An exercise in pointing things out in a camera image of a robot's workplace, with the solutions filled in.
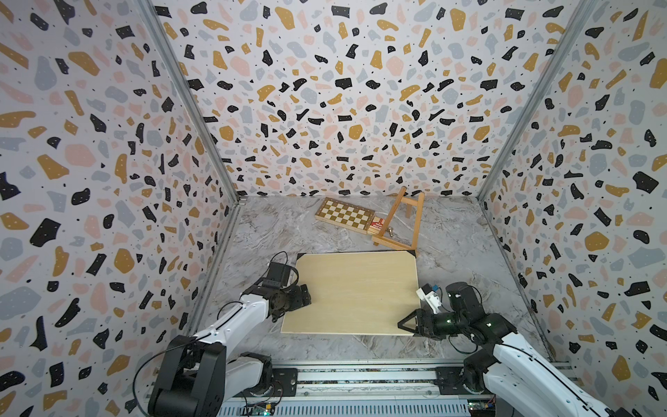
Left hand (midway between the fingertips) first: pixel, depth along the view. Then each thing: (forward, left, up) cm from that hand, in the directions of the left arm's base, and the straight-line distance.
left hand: (305, 300), depth 88 cm
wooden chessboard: (+38, -14, 0) cm, 41 cm away
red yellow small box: (+33, -27, -1) cm, 42 cm away
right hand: (-12, -32, +7) cm, 35 cm away
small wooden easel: (+22, -30, +3) cm, 37 cm away
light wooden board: (+1, -17, +3) cm, 17 cm away
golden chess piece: (+31, -33, -2) cm, 45 cm away
